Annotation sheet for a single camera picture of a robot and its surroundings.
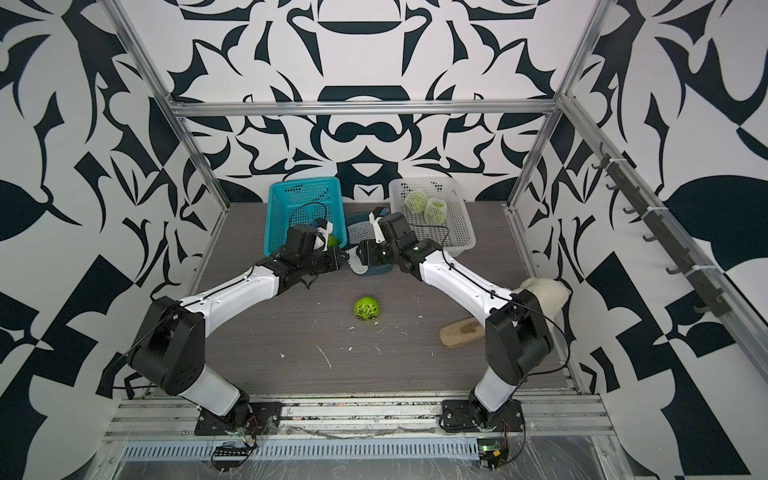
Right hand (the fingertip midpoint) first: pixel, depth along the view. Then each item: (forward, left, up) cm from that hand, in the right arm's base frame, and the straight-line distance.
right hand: (364, 244), depth 84 cm
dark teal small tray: (-3, -2, -8) cm, 9 cm away
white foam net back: (+16, +3, -14) cm, 21 cm away
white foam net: (+23, -23, -12) cm, 35 cm away
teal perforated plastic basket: (+33, +26, -16) cm, 46 cm away
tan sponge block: (-19, -26, -16) cm, 36 cm away
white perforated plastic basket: (+17, -30, -18) cm, 39 cm away
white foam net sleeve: (+29, -17, -12) cm, 35 cm away
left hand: (+1, +5, -4) cm, 6 cm away
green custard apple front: (-13, 0, -13) cm, 19 cm away
